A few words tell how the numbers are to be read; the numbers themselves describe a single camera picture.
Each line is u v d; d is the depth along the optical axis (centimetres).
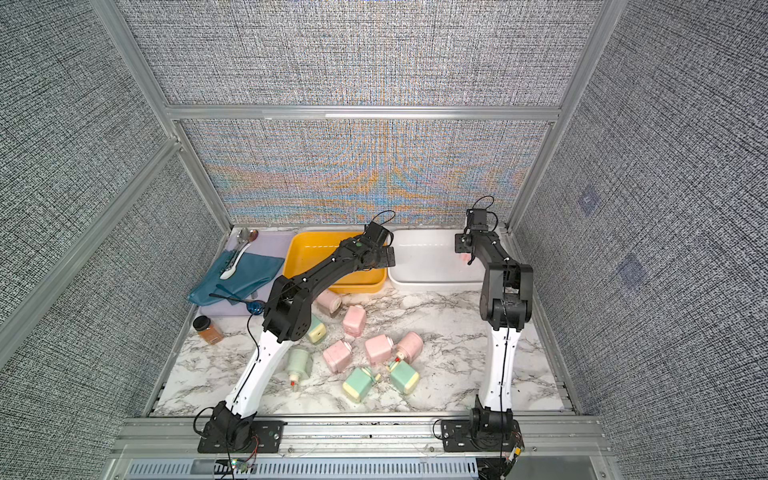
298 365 78
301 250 112
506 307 61
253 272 105
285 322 64
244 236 113
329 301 88
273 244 119
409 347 82
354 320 87
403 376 76
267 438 74
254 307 97
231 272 104
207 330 84
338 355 80
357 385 76
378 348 82
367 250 79
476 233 83
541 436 75
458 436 73
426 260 110
